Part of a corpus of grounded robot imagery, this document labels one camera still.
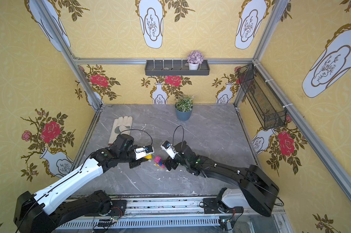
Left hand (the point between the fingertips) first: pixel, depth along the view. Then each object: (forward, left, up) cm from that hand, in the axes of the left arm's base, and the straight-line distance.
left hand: (147, 154), depth 79 cm
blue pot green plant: (+34, -22, +1) cm, 41 cm away
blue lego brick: (-2, -7, -8) cm, 10 cm away
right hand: (0, -11, -1) cm, 11 cm away
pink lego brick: (0, -5, -6) cm, 7 cm away
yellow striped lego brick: (-2, -5, -11) cm, 12 cm away
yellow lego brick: (-2, -2, +2) cm, 4 cm away
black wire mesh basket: (+18, -72, +9) cm, 75 cm away
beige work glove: (+29, +23, -12) cm, 39 cm away
